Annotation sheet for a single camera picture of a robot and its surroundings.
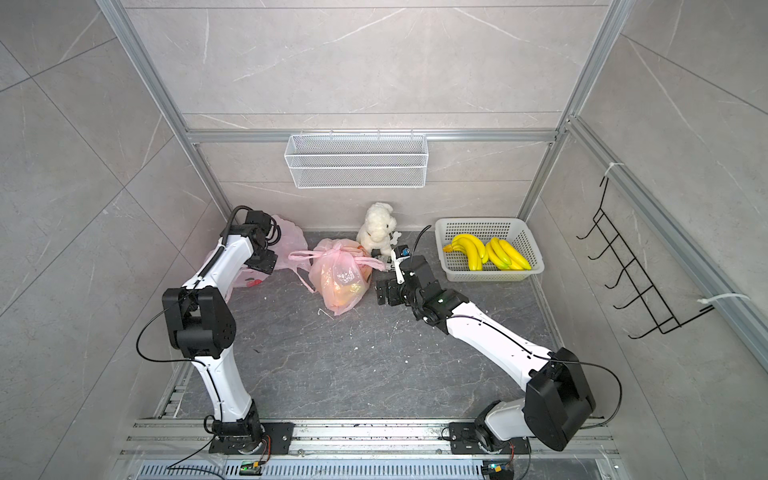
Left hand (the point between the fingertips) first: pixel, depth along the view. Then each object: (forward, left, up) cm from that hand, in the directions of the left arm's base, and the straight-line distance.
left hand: (252, 258), depth 92 cm
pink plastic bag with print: (-5, -28, -1) cm, 28 cm away
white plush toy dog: (+9, -39, +2) cm, 40 cm away
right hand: (-13, -43, +4) cm, 45 cm away
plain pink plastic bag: (+11, -8, -10) cm, 16 cm away
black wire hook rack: (-27, -98, +18) cm, 103 cm away
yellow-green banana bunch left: (+8, -73, -7) cm, 73 cm away
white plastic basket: (+17, -92, -9) cm, 94 cm away
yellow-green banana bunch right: (+3, -84, -7) cm, 84 cm away
